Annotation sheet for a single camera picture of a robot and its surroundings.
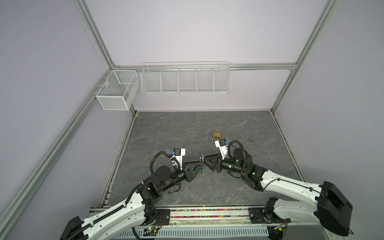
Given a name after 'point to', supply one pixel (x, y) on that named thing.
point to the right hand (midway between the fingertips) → (203, 160)
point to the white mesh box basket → (119, 90)
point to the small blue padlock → (203, 169)
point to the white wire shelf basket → (186, 78)
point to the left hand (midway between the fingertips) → (202, 166)
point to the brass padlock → (216, 134)
